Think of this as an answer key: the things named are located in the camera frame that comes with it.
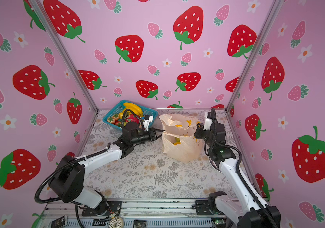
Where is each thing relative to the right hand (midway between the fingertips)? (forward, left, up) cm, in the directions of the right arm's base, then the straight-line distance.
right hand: (196, 122), depth 76 cm
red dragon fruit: (+14, +45, -17) cm, 50 cm away
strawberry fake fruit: (+10, +59, -16) cm, 62 cm away
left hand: (-7, +16, -2) cm, 18 cm away
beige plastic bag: (-14, +9, 0) cm, 16 cm away
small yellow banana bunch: (+24, +50, -14) cm, 57 cm away
